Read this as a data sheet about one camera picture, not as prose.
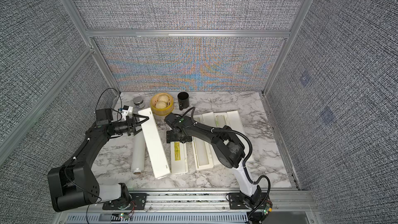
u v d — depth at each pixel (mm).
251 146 495
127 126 707
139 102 1064
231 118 947
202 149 841
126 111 763
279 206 717
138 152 866
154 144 704
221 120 965
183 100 1050
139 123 718
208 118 969
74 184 413
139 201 732
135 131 776
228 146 544
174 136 801
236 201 736
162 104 1060
